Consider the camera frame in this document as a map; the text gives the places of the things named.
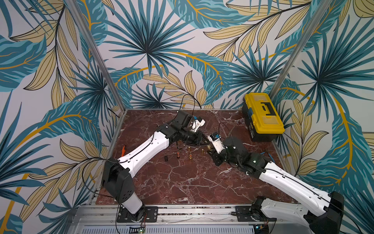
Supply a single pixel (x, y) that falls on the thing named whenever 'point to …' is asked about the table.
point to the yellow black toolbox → (262, 117)
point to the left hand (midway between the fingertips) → (208, 145)
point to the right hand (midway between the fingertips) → (209, 149)
